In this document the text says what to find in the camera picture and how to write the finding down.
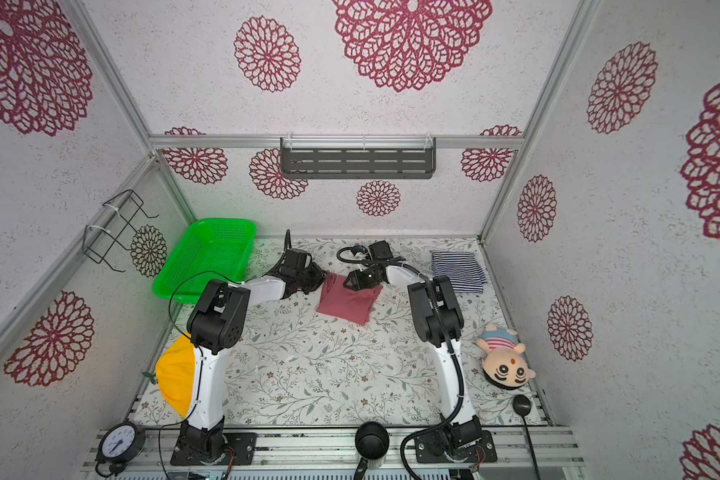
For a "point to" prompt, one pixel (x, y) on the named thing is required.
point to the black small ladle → (521, 406)
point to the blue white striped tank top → (462, 268)
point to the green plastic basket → (212, 249)
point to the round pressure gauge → (119, 445)
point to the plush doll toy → (503, 365)
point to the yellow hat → (176, 371)
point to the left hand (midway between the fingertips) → (328, 276)
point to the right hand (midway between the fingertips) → (350, 278)
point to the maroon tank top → (340, 300)
